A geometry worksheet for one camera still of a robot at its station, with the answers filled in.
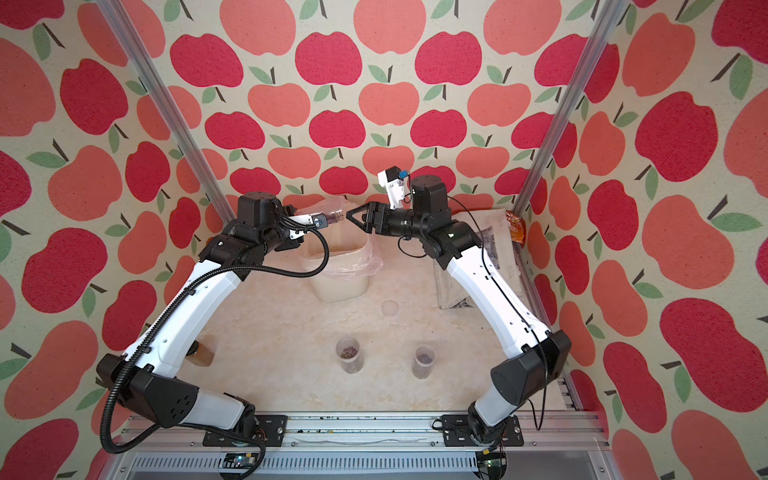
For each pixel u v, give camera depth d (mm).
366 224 594
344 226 660
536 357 407
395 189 616
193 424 549
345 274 816
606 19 703
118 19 703
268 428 749
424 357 782
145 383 387
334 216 718
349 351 838
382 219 585
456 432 733
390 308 985
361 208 607
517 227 1110
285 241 639
